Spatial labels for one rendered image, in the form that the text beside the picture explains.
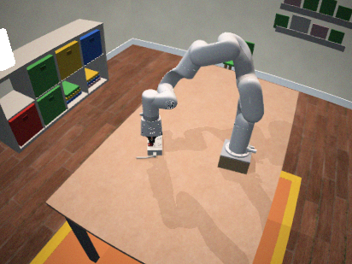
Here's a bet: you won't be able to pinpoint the white power strip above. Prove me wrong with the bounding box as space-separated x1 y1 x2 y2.
136 136 162 159

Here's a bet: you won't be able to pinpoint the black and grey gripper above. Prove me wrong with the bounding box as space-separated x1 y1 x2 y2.
141 115 162 145

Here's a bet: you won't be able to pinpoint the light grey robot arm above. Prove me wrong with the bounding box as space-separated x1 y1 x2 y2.
139 32 264 158

